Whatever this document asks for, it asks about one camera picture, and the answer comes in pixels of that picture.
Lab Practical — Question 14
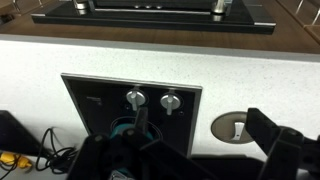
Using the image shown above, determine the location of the yellow plug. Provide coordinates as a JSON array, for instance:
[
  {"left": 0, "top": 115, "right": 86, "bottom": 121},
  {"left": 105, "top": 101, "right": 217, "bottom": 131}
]
[{"left": 0, "top": 151, "right": 33, "bottom": 170}]

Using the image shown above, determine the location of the silver oven knob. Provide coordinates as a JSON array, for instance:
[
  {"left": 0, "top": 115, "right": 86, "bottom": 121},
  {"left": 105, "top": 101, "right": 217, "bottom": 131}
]
[{"left": 210, "top": 0, "right": 228, "bottom": 15}]

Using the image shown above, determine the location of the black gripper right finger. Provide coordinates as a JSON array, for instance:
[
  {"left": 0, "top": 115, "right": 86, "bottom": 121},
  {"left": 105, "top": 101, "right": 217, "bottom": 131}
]
[{"left": 245, "top": 107, "right": 320, "bottom": 180}]

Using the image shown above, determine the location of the blue pot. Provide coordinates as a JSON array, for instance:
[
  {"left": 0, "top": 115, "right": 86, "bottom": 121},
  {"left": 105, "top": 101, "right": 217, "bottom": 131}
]
[{"left": 109, "top": 117, "right": 163, "bottom": 178}]

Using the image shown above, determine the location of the black glass cooktop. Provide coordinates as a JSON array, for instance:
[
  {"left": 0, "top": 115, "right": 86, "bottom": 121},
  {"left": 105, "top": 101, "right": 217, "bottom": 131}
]
[{"left": 60, "top": 73, "right": 203, "bottom": 158}]

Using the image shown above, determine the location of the black oven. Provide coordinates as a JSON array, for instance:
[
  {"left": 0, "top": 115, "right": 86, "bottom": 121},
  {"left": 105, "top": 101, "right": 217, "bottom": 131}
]
[{"left": 30, "top": 0, "right": 278, "bottom": 35}]

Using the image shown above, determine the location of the black cable coil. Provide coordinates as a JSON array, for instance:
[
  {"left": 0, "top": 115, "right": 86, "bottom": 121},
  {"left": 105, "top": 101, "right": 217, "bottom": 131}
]
[{"left": 34, "top": 126, "right": 86, "bottom": 175}]

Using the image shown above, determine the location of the silver cooktop knob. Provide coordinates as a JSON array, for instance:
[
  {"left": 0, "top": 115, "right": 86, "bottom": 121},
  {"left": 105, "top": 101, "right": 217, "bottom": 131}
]
[
  {"left": 125, "top": 85, "right": 148, "bottom": 112},
  {"left": 159, "top": 91, "right": 183, "bottom": 116}
]

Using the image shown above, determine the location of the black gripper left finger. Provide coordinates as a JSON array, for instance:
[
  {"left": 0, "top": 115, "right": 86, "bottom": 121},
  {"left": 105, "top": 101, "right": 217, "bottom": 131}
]
[{"left": 65, "top": 106, "right": 219, "bottom": 180}]

